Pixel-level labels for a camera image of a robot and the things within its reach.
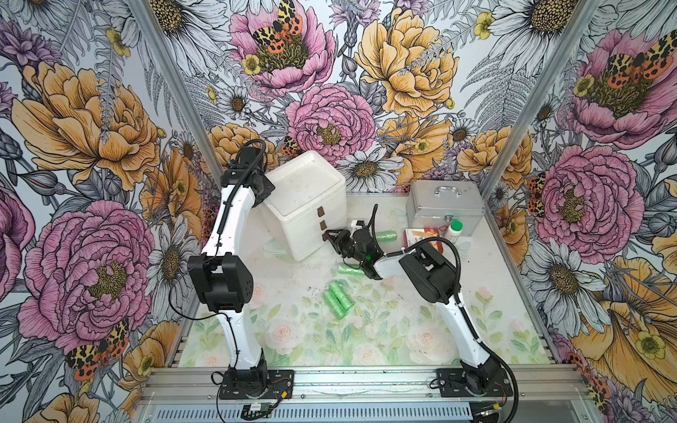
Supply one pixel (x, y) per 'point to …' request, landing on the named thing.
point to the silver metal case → (435, 204)
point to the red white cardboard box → (412, 236)
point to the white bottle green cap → (455, 230)
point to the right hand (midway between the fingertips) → (325, 237)
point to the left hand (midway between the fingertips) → (265, 200)
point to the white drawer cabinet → (309, 200)
